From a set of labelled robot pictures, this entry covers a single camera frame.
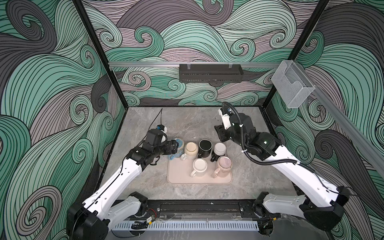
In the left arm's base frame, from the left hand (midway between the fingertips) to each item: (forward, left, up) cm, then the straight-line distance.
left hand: (173, 143), depth 78 cm
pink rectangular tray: (-9, -3, -18) cm, 20 cm away
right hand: (+3, -23, +13) cm, 27 cm away
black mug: (+3, -18, -8) cm, 20 cm away
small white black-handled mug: (+2, -27, -9) cm, 28 cm away
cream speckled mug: (0, -10, -10) cm, 14 cm away
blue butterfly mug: (+1, -4, -9) cm, 10 cm away
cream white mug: (-8, -15, -11) cm, 20 cm away
